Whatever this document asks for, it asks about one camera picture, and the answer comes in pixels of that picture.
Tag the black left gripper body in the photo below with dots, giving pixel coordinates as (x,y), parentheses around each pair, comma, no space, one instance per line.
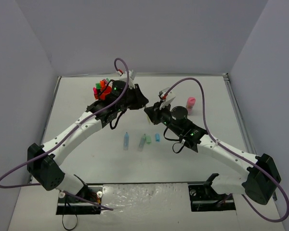
(135,95)

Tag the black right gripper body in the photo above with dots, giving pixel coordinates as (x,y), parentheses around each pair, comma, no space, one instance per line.
(155,113)

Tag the orange-capped black highlighter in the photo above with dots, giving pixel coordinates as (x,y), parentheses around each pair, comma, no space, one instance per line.
(102,83)

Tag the pink-capped clear bottle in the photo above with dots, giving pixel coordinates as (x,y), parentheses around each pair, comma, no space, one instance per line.
(190,104)

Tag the green-capped black highlighter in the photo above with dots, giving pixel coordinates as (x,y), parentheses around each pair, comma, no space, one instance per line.
(98,85)

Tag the pink-capped black highlighter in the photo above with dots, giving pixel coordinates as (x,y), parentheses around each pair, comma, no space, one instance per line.
(95,91)

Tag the light blue highlighter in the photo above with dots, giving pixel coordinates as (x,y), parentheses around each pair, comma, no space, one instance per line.
(126,142)

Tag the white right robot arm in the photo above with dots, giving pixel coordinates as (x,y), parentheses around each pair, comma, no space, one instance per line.
(258,175)

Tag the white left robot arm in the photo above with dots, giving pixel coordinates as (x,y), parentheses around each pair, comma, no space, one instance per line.
(45,160)

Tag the orange round desk organizer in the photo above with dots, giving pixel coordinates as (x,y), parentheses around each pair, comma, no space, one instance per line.
(102,92)

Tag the light blue cap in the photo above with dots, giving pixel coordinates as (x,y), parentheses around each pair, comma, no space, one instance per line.
(157,137)

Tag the light green highlighter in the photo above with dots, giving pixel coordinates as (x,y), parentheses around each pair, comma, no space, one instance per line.
(141,143)

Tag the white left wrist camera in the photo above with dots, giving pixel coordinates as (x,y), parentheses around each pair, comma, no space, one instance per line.
(127,77)

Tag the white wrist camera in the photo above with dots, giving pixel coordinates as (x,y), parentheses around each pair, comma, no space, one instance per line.
(127,77)
(166,97)

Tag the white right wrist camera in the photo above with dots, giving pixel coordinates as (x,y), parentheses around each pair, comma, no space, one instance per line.
(166,97)

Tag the aluminium table edge rail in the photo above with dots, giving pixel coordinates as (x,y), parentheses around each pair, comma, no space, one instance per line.
(239,117)

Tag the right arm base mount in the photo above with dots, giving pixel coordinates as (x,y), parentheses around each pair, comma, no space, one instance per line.
(204,199)

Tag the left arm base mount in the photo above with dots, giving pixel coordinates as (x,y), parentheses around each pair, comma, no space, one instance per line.
(70,208)

